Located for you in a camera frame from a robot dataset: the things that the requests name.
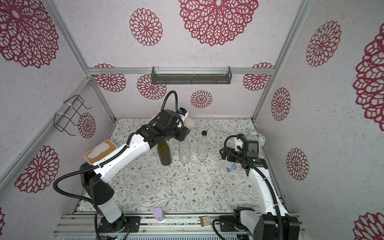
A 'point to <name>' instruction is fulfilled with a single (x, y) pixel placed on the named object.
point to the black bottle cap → (204, 133)
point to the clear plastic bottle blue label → (202, 149)
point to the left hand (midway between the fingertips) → (185, 130)
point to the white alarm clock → (261, 139)
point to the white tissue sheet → (98, 149)
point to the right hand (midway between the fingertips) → (227, 150)
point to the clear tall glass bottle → (184, 151)
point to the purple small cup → (159, 214)
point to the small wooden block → (205, 221)
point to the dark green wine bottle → (164, 152)
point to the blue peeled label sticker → (233, 167)
